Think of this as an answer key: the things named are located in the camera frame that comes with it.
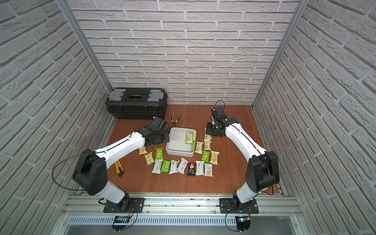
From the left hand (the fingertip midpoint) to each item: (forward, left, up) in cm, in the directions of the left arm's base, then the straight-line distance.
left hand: (169, 135), depth 88 cm
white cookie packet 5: (-18, -24, -10) cm, 31 cm away
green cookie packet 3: (-9, -22, -9) cm, 26 cm away
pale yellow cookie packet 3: (-3, -19, -10) cm, 22 cm away
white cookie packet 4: (-17, -19, -10) cm, 27 cm away
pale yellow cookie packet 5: (-3, -23, +2) cm, 24 cm away
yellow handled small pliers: (+19, -1, -11) cm, 21 cm away
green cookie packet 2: (-6, +7, -11) cm, 14 cm away
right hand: (+1, -25, +3) cm, 25 cm away
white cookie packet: (-15, +7, -10) cm, 19 cm away
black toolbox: (+23, +24, +5) cm, 33 cm away
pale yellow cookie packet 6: (-10, -28, -10) cm, 31 cm away
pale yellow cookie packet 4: (-1, -25, -9) cm, 26 cm away
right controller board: (-43, -39, -12) cm, 60 cm away
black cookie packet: (-17, -14, -10) cm, 24 cm away
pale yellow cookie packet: (+4, -12, -9) cm, 15 cm away
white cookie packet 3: (-14, -9, -10) cm, 19 cm away
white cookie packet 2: (-17, -3, -10) cm, 20 cm away
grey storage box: (0, -4, -11) cm, 11 cm away
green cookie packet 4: (-15, +2, -10) cm, 18 cm away
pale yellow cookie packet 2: (-10, +13, -11) cm, 19 cm away
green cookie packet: (-3, -15, -7) cm, 17 cm away
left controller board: (-43, +22, -14) cm, 50 cm away
